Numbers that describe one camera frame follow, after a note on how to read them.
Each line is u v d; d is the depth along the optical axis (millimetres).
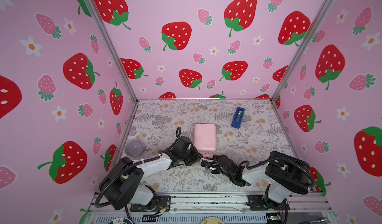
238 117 1039
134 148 918
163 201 749
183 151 698
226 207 731
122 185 425
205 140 904
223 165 653
